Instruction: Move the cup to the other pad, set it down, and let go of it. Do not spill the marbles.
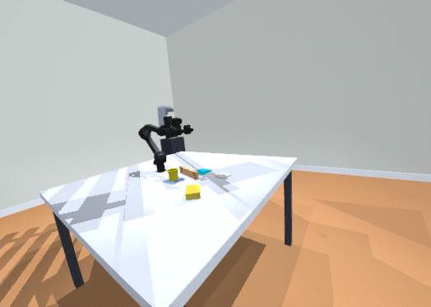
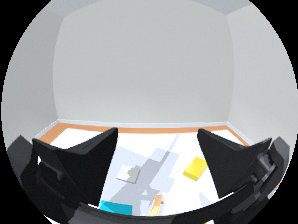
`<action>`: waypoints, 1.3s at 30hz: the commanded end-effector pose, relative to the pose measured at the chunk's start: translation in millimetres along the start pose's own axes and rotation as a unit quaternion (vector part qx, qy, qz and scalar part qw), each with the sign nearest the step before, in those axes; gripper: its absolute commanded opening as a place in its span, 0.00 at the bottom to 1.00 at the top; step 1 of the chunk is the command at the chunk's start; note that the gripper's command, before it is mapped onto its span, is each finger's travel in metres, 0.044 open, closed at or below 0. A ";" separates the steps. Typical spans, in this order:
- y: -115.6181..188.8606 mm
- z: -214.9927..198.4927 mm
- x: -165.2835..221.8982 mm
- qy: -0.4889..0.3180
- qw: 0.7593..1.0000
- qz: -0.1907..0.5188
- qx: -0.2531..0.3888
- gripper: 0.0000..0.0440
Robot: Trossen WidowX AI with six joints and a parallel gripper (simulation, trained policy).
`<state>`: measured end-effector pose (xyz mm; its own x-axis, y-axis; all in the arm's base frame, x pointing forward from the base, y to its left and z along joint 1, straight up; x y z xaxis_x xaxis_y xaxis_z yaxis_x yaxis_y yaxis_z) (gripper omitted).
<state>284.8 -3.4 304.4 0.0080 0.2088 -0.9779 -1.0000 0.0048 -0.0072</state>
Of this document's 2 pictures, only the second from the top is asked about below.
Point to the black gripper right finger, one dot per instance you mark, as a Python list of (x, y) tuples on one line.
[(227, 161)]

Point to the yellow flat block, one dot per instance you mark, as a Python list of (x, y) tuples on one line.
[(195, 169)]

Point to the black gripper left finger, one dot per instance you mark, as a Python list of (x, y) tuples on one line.
[(86, 164)]

